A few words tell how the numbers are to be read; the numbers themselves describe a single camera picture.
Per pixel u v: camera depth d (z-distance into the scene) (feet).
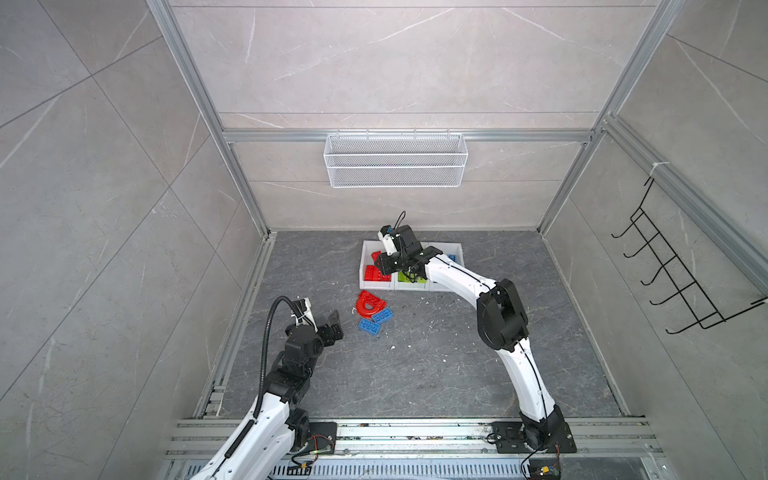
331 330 2.44
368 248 3.48
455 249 3.50
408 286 3.30
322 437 2.39
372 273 3.39
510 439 2.39
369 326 3.04
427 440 2.45
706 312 1.90
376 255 3.20
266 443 1.68
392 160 3.30
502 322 1.90
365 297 3.29
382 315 3.10
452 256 3.55
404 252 2.56
